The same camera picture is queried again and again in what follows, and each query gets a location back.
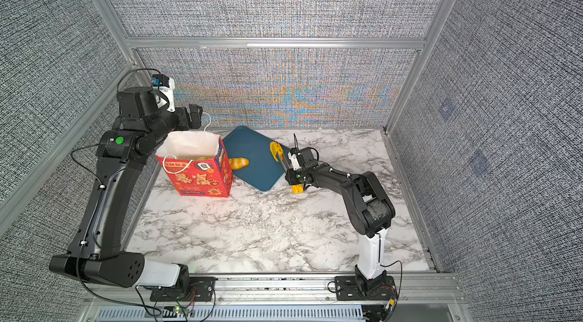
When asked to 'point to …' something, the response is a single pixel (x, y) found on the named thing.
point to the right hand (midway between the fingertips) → (288, 169)
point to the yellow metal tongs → (278, 153)
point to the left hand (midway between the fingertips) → (190, 104)
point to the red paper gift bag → (196, 162)
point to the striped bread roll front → (238, 162)
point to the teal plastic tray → (263, 169)
